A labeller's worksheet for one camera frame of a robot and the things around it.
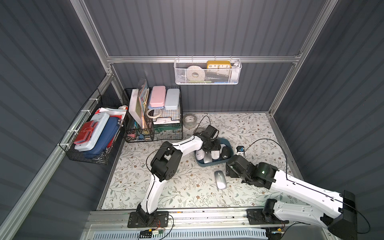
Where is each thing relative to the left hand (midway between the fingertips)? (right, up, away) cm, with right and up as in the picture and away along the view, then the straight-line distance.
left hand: (220, 148), depth 95 cm
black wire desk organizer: (-43, +23, -2) cm, 49 cm away
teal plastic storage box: (-1, -8, -2) cm, 8 cm away
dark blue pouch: (-56, +11, -27) cm, 63 cm away
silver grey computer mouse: (-1, -16, -11) cm, 20 cm away
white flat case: (-60, +18, -26) cm, 68 cm away
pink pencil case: (-41, +34, +2) cm, 53 cm away
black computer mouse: (+3, -2, -3) cm, 5 cm away
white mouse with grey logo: (+1, +1, +1) cm, 2 cm away
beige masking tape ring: (-41, +21, -4) cm, 46 cm away
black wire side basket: (-68, +26, -18) cm, 75 cm away
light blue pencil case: (-32, +33, +4) cm, 46 cm away
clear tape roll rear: (-20, +19, +20) cm, 34 cm away
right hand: (+6, -8, -18) cm, 21 cm away
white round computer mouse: (-4, -3, -2) cm, 5 cm away
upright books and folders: (-51, +29, -6) cm, 59 cm away
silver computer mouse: (-8, -6, -1) cm, 10 cm away
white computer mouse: (-13, -3, -4) cm, 14 cm away
